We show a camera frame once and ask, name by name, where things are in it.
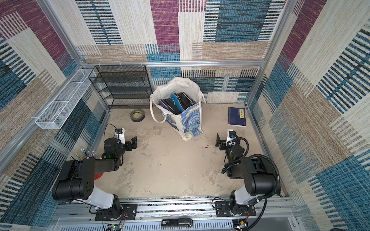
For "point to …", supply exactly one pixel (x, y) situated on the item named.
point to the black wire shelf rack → (123, 86)
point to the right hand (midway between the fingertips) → (226, 135)
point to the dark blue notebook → (236, 117)
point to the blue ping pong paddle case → (176, 101)
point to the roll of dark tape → (137, 120)
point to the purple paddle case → (161, 103)
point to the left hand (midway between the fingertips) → (129, 137)
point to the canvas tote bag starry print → (179, 100)
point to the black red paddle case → (185, 101)
